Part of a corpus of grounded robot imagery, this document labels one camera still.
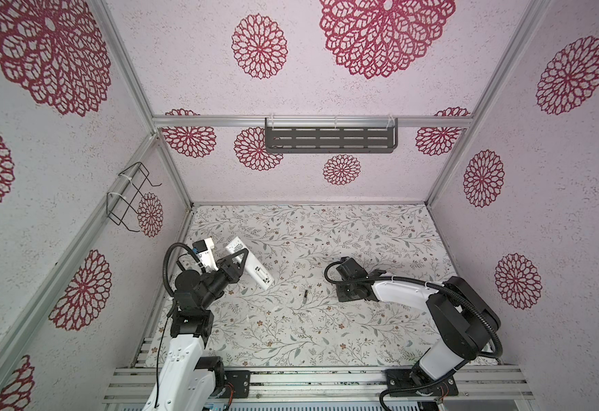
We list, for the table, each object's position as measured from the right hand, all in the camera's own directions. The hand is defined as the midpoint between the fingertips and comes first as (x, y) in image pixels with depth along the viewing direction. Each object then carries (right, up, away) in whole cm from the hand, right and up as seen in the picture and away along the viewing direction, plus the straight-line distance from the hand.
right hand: (341, 288), depth 93 cm
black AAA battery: (-13, -1, -1) cm, 13 cm away
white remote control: (-29, +12, -19) cm, 37 cm away
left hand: (-31, +14, -18) cm, 38 cm away
